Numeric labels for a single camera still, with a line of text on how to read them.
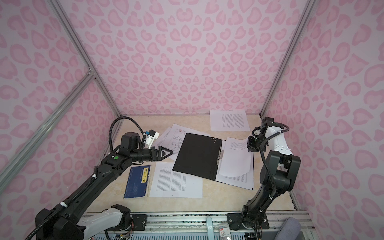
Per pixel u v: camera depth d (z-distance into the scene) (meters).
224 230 0.69
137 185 0.84
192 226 0.72
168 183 0.86
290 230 0.68
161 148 0.66
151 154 0.66
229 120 1.17
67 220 0.38
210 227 0.68
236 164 0.93
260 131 0.84
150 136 0.69
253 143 0.80
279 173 0.48
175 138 1.07
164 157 0.67
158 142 0.70
